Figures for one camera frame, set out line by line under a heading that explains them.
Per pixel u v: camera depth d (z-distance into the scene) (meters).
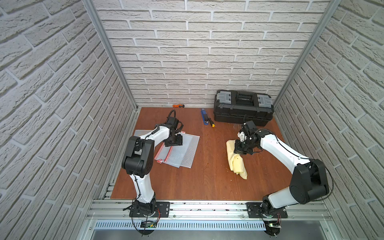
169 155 0.93
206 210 0.76
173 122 0.80
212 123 1.08
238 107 0.98
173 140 0.83
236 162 0.80
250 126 0.70
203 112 1.14
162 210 0.74
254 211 0.73
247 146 0.72
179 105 1.22
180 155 0.93
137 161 0.50
